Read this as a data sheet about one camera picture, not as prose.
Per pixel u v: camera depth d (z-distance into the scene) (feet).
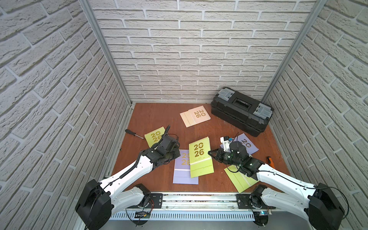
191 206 2.39
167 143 2.00
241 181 2.66
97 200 1.27
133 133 3.28
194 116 3.61
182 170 2.72
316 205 1.30
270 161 2.81
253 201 2.18
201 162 2.60
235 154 2.02
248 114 2.99
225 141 2.45
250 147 3.06
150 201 2.40
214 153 2.50
